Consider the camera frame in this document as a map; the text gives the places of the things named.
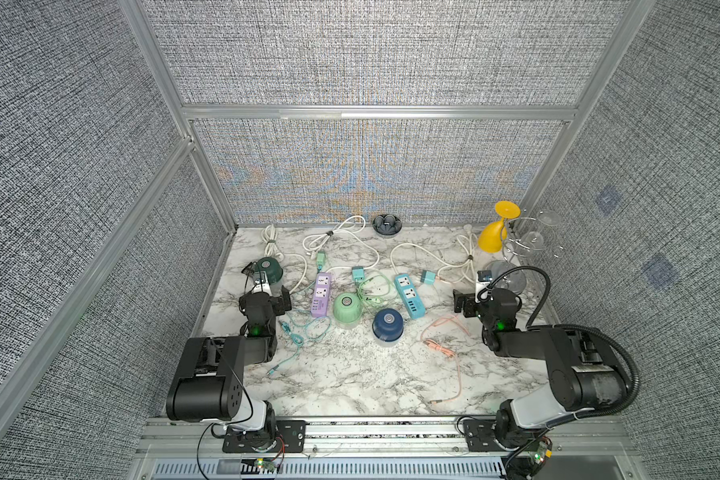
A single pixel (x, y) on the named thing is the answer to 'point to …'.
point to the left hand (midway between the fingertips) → (271, 285)
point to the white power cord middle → (333, 231)
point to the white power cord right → (464, 240)
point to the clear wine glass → (531, 241)
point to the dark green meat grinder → (272, 268)
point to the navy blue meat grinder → (388, 327)
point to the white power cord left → (270, 233)
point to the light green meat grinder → (347, 310)
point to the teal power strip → (410, 297)
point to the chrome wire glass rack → (544, 223)
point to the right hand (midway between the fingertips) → (471, 281)
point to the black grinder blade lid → (387, 225)
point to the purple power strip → (321, 295)
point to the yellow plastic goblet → (491, 238)
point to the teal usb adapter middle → (358, 273)
